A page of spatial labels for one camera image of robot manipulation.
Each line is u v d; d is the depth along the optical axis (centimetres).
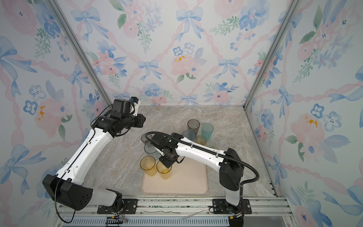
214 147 49
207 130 93
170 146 53
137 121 67
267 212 74
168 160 67
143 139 95
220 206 73
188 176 84
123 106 57
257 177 42
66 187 38
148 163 85
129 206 74
